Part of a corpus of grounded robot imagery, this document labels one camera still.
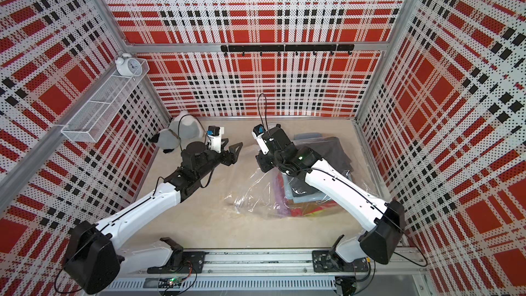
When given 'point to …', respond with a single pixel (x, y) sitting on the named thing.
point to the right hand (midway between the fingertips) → (265, 153)
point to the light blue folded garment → (313, 198)
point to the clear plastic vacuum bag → (253, 191)
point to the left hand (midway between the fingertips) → (237, 141)
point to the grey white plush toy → (183, 126)
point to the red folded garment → (298, 210)
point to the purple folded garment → (282, 208)
